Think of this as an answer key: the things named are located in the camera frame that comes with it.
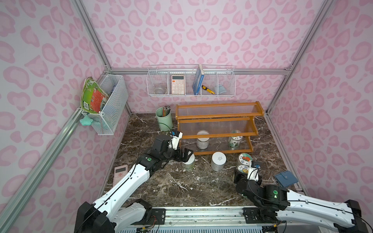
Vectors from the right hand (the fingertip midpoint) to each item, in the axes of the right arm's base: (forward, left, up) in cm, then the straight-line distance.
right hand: (239, 172), depth 77 cm
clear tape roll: (+47, +47, +18) cm, 69 cm away
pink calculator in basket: (+49, +35, +21) cm, 64 cm away
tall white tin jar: (+7, +11, -1) cm, 13 cm away
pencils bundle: (+41, +44, +6) cm, 60 cm away
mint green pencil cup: (+35, +45, 0) cm, 57 cm away
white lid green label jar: (+5, +27, -3) cm, 28 cm away
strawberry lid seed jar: (+10, -5, -3) cm, 11 cm away
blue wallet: (0, -28, -9) cm, 30 cm away
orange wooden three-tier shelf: (+39, +6, -12) cm, 41 cm away
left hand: (+10, +29, +10) cm, 32 cm away
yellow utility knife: (+51, +18, +17) cm, 56 cm away
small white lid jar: (+20, +19, -3) cm, 27 cm away
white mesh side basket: (+16, +69, +22) cm, 74 cm away
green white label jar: (+21, -1, -3) cm, 21 cm away
